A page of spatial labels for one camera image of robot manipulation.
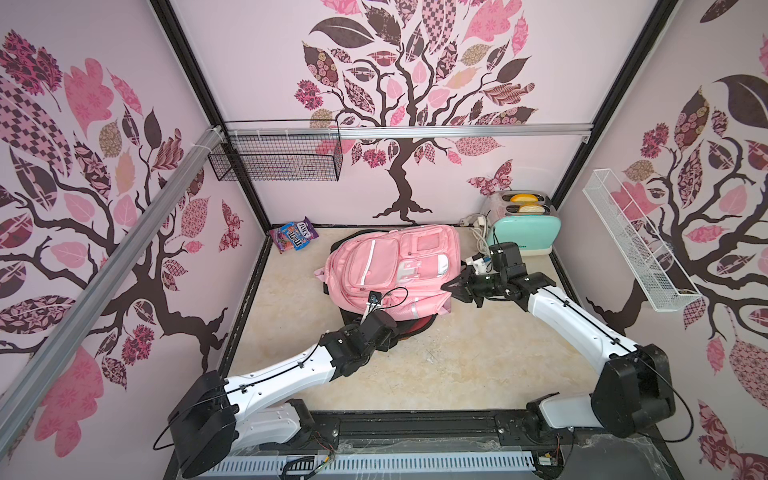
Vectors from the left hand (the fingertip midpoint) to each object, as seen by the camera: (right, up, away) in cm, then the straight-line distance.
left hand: (378, 330), depth 82 cm
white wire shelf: (+71, +17, -8) cm, 74 cm away
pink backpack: (+8, +18, +6) cm, 20 cm away
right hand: (+17, +12, -3) cm, 21 cm away
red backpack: (+8, -1, +6) cm, 10 cm away
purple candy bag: (-34, +28, +32) cm, 55 cm away
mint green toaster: (+51, +34, +19) cm, 64 cm away
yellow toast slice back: (+51, +41, +21) cm, 68 cm away
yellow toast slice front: (+52, +37, +19) cm, 67 cm away
